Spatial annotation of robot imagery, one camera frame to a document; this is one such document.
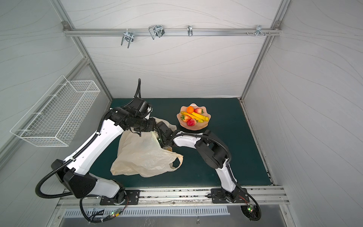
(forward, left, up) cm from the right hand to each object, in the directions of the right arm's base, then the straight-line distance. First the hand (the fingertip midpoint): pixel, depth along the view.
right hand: (144, 148), depth 82 cm
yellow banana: (+31, -30, -8) cm, 44 cm away
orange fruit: (+34, -25, -4) cm, 43 cm away
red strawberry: (+27, -22, -5) cm, 35 cm away
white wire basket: (+2, +40, +23) cm, 46 cm away
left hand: (+7, -8, +14) cm, 18 cm away
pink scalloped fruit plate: (+23, -27, -8) cm, 37 cm away
